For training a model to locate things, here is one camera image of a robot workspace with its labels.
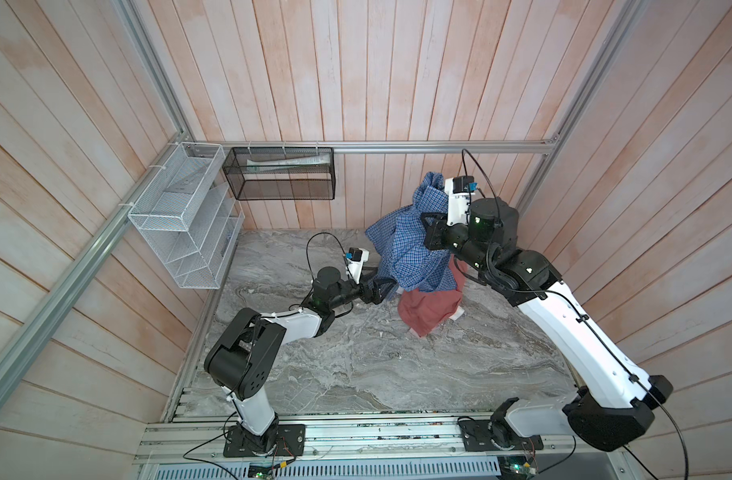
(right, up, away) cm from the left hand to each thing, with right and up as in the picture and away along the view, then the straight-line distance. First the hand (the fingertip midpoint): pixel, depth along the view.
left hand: (387, 280), depth 83 cm
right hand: (+6, +16, -19) cm, 25 cm away
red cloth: (+12, -10, +7) cm, 17 cm away
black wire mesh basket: (-36, +37, +21) cm, 56 cm away
